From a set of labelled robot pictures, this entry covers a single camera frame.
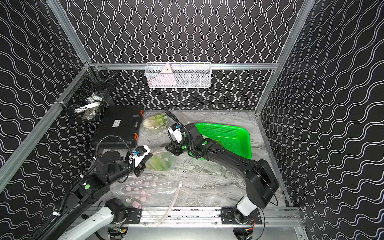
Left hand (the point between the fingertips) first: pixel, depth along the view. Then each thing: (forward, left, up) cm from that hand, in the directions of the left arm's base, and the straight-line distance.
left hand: (150, 151), depth 67 cm
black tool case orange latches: (+29, +34, -21) cm, 50 cm away
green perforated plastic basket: (+28, -47, -25) cm, 61 cm away
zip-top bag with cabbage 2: (+4, -2, -17) cm, 17 cm away
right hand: (+8, -6, -7) cm, 12 cm away
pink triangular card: (+46, 0, +8) cm, 47 cm away
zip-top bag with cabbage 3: (-11, 0, -27) cm, 29 cm away
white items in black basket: (+17, +33, +7) cm, 37 cm away
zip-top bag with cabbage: (+35, +8, -19) cm, 40 cm away
